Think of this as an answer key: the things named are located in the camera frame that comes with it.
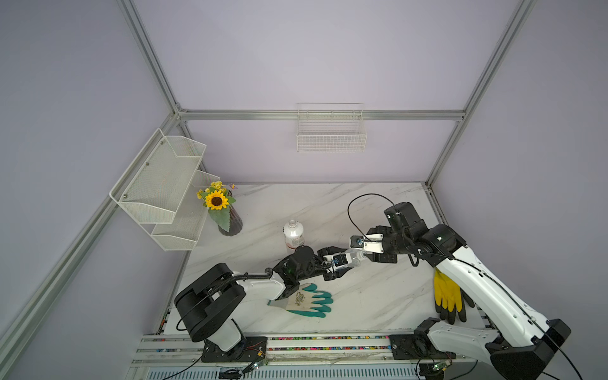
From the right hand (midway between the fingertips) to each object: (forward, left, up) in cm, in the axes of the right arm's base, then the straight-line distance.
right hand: (371, 243), depth 74 cm
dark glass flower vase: (+19, +51, -17) cm, 57 cm away
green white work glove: (-11, +21, -20) cm, 31 cm away
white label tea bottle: (+7, +25, -3) cm, 26 cm away
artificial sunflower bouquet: (+17, +52, +4) cm, 55 cm away
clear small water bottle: (-4, +4, -1) cm, 5 cm away
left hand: (0, +7, -8) cm, 11 cm away
